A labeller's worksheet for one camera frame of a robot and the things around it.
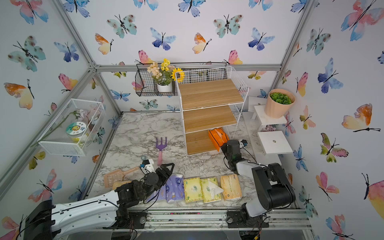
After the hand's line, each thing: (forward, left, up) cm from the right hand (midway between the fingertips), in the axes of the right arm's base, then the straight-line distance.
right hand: (224, 141), depth 94 cm
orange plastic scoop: (-22, +63, -8) cm, 67 cm away
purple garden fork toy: (-1, +42, -9) cm, 43 cm away
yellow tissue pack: (-28, +58, -3) cm, 65 cm away
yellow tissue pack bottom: (-25, -3, -4) cm, 26 cm away
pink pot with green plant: (+8, -25, +26) cm, 37 cm away
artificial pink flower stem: (-4, +74, +25) cm, 78 cm away
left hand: (-21, +27, +6) cm, 35 cm away
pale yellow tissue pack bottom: (-29, +8, -4) cm, 30 cm away
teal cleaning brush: (-9, +51, -8) cm, 52 cm away
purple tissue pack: (-28, +27, -5) cm, 40 cm away
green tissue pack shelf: (-29, +17, -3) cm, 34 cm away
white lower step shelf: (-4, -26, +7) cm, 27 cm away
